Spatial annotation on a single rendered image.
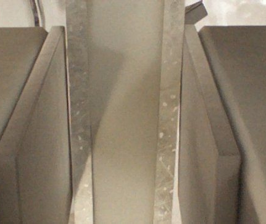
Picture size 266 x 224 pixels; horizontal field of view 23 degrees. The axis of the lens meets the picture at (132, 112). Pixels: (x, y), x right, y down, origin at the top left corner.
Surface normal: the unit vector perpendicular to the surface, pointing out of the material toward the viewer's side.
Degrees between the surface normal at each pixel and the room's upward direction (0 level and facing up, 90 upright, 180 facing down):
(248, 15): 0
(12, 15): 64
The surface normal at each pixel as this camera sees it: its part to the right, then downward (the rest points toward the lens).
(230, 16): -0.07, 0.35
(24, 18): 0.85, 0.01
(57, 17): 0.88, 0.24
